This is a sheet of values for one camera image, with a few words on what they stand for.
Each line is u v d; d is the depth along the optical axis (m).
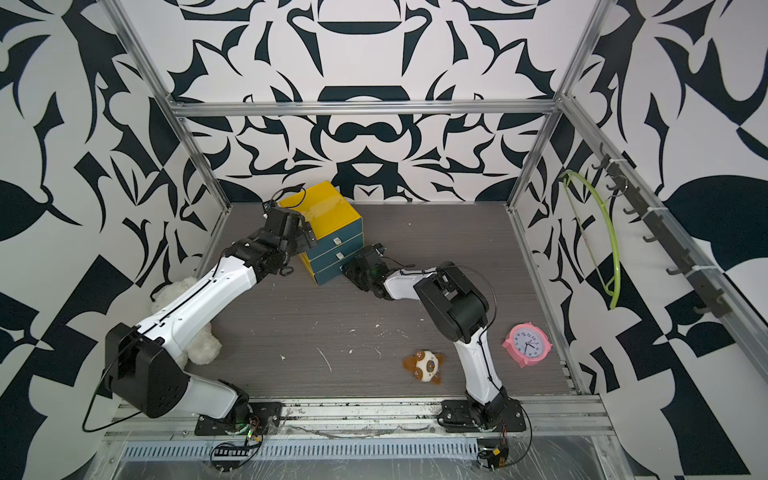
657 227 0.55
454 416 0.74
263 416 0.75
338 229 0.84
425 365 0.80
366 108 0.94
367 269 0.79
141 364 0.41
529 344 0.84
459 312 0.54
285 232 0.63
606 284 0.70
